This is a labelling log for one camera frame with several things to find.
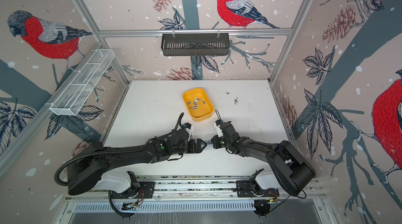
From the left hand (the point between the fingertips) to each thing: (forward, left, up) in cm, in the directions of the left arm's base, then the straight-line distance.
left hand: (202, 146), depth 79 cm
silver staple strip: (+38, +5, -9) cm, 39 cm away
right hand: (+6, -5, -8) cm, 11 cm away
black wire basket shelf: (+65, +5, +19) cm, 68 cm away
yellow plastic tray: (+34, +3, -9) cm, 35 cm away
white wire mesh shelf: (+25, +61, +22) cm, 70 cm away
